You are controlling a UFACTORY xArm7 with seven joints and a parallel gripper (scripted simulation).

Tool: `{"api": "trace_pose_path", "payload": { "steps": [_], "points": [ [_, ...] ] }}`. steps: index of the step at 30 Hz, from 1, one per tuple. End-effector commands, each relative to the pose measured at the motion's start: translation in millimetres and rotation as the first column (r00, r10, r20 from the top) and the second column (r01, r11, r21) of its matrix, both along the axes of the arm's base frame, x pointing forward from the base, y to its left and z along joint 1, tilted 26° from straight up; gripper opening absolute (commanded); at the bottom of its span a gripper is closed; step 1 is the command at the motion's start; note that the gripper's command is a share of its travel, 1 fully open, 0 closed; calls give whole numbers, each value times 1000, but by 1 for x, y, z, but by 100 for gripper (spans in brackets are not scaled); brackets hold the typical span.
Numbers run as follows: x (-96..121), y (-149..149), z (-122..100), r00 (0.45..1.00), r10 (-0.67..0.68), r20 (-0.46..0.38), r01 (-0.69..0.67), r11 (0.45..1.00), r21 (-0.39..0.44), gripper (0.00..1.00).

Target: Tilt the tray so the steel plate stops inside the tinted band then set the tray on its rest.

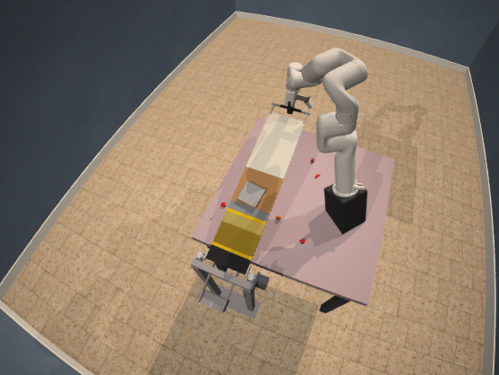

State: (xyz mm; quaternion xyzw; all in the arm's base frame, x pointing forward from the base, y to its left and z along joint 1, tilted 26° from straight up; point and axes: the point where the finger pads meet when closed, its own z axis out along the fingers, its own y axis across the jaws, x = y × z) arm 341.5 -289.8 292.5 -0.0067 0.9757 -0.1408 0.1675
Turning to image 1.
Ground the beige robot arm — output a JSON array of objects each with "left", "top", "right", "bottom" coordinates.
[{"left": 286, "top": 48, "right": 368, "bottom": 197}]

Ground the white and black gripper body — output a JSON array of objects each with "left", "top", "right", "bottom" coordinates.
[{"left": 285, "top": 89, "right": 299, "bottom": 107}]

